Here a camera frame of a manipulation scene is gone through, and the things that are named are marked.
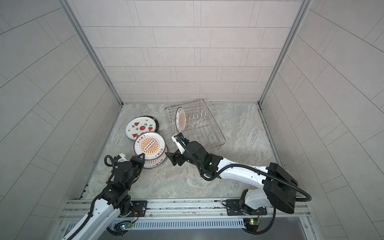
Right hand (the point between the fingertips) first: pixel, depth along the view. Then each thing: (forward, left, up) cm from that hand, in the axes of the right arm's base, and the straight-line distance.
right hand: (170, 151), depth 72 cm
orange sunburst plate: (+10, +13, -8) cm, 18 cm away
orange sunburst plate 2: (+27, -3, -9) cm, 28 cm away
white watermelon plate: (+28, +25, -13) cm, 40 cm away
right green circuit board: (-29, -37, -20) cm, 51 cm away
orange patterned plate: (+1, +12, -16) cm, 20 cm away
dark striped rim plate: (+29, +14, -13) cm, 35 cm away
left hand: (+5, +13, -8) cm, 16 cm away
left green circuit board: (-27, +20, -14) cm, 37 cm away
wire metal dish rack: (+25, -16, -14) cm, 33 cm away
